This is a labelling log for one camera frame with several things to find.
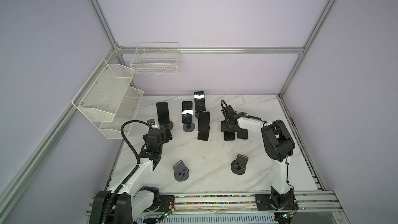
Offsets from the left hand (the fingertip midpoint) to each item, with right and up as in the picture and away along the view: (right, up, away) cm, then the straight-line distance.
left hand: (159, 131), depth 86 cm
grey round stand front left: (+14, -20, -8) cm, 26 cm away
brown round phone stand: (-1, +1, +15) cm, 15 cm away
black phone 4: (+25, +6, +5) cm, 27 cm away
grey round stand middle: (+15, 0, +16) cm, 22 cm away
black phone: (+42, -5, +13) cm, 44 cm away
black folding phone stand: (+25, -4, +12) cm, 28 cm away
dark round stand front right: (+44, -17, -6) cm, 48 cm away
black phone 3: (+22, +18, +15) cm, 32 cm away
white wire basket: (-4, +45, +9) cm, 46 cm away
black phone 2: (0, +10, +10) cm, 14 cm away
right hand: (+41, 0, +16) cm, 43 cm away
